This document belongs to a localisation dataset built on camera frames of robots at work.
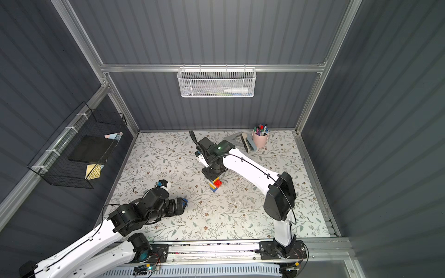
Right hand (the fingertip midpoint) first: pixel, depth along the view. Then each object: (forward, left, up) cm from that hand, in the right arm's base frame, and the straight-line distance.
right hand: (210, 176), depth 80 cm
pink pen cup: (+33, -27, -5) cm, 43 cm away
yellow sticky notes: (-9, +40, +19) cm, 45 cm away
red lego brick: (-1, -3, -5) cm, 6 cm away
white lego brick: (-1, -1, -7) cm, 8 cm away
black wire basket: (-6, +56, +19) cm, 59 cm away
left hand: (-13, +12, -3) cm, 18 cm away
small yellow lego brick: (0, 0, -10) cm, 10 cm away
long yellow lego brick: (-6, -3, +7) cm, 9 cm away
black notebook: (+7, +52, +12) cm, 54 cm away
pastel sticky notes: (+16, +47, +10) cm, 50 cm away
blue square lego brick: (+1, 0, -16) cm, 16 cm away
